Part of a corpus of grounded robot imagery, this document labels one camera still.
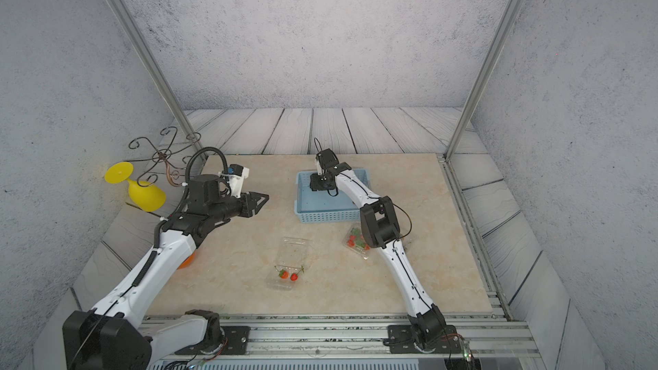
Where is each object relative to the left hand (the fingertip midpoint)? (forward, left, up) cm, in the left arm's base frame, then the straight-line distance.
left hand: (268, 196), depth 78 cm
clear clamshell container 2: (-9, -30, -20) cm, 37 cm away
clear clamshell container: (-9, -5, -24) cm, 26 cm away
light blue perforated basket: (+12, -14, -23) cm, 29 cm away
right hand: (+22, -12, -20) cm, 32 cm away
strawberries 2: (-15, -3, -22) cm, 27 cm away
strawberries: (-4, -28, -22) cm, 36 cm away
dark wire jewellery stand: (0, +32, +9) cm, 33 cm away
